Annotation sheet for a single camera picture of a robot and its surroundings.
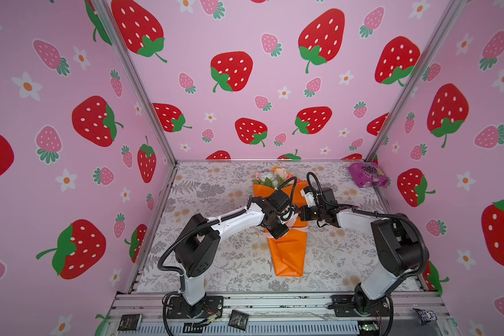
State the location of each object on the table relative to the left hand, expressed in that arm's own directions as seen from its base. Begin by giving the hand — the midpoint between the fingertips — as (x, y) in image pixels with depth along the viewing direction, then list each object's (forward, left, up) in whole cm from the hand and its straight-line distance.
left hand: (283, 231), depth 86 cm
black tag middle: (-31, +17, -5) cm, 35 cm away
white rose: (+32, +8, 0) cm, 33 cm away
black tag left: (-32, +54, -6) cm, 63 cm away
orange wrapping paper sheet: (-8, -2, -3) cm, 9 cm away
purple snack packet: (+33, -47, -1) cm, 57 cm away
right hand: (+11, -7, -2) cm, 13 cm away
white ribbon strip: (+5, -4, -5) cm, 8 cm away
